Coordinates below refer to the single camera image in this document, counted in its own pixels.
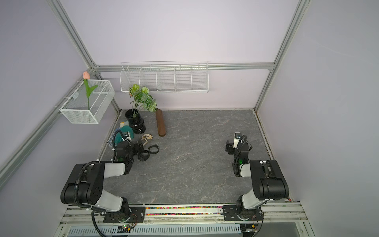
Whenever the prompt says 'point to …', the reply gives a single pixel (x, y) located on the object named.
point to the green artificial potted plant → (141, 99)
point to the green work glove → (126, 128)
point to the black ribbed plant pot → (134, 120)
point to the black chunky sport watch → (143, 155)
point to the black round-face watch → (153, 146)
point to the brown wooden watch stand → (160, 123)
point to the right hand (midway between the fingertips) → (235, 139)
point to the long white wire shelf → (183, 76)
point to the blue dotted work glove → (110, 140)
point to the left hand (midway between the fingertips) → (133, 140)
